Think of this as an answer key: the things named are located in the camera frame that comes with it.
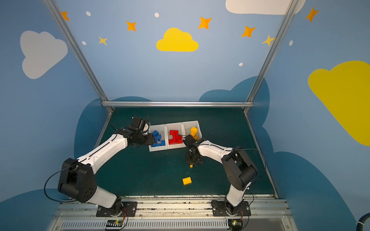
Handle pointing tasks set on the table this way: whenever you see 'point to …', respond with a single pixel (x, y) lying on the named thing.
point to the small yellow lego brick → (191, 166)
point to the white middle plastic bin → (179, 126)
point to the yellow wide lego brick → (187, 181)
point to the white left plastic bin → (160, 133)
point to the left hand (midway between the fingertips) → (151, 139)
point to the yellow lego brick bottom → (193, 131)
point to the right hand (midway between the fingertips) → (191, 161)
